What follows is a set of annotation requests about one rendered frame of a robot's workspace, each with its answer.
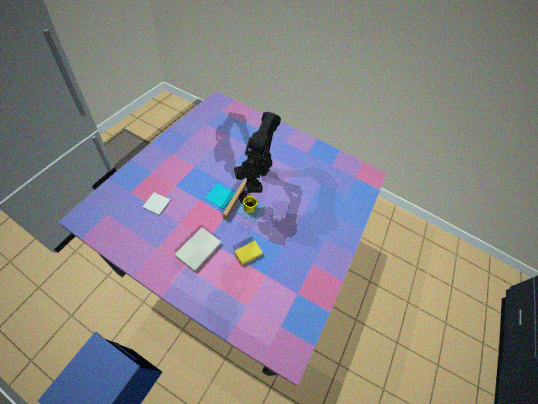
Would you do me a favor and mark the yellow block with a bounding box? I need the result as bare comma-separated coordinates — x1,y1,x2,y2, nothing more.
234,241,263,266

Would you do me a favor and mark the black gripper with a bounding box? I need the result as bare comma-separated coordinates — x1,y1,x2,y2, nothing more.
246,165,263,193

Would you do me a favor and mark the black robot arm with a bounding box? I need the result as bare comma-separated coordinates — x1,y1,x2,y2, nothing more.
234,111,281,180

